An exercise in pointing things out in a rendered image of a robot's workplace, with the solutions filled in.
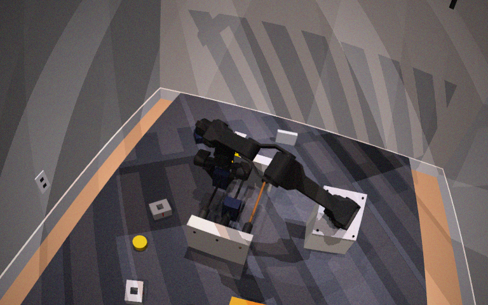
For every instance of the orange rectangular block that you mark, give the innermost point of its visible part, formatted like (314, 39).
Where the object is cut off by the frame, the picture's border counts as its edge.
(237, 301)

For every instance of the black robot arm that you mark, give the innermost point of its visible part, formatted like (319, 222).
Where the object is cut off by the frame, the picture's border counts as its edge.
(283, 170)

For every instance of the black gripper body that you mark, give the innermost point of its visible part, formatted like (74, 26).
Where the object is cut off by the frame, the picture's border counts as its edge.
(241, 170)

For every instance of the yellow short cylinder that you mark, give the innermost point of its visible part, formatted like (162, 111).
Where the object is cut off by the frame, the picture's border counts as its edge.
(140, 243)

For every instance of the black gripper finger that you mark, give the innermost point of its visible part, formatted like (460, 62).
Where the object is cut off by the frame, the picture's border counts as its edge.
(231, 178)
(209, 170)

